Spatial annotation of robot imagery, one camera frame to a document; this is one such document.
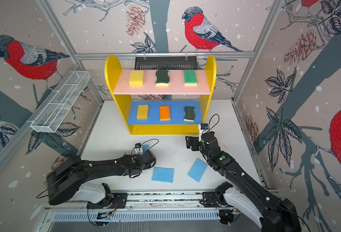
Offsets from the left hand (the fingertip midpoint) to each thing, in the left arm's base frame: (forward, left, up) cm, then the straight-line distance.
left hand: (148, 160), depth 87 cm
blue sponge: (-9, -10, 0) cm, 13 cm away
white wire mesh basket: (+18, +47, +30) cm, 58 cm away
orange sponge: (+26, -10, +15) cm, 31 cm away
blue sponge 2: (-6, -30, 0) cm, 30 cm away
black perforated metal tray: (+57, -10, +32) cm, 66 cm away
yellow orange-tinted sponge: (+26, +5, +15) cm, 31 cm away
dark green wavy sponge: (+25, -26, +14) cm, 39 cm away
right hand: (+8, -26, +15) cm, 31 cm away
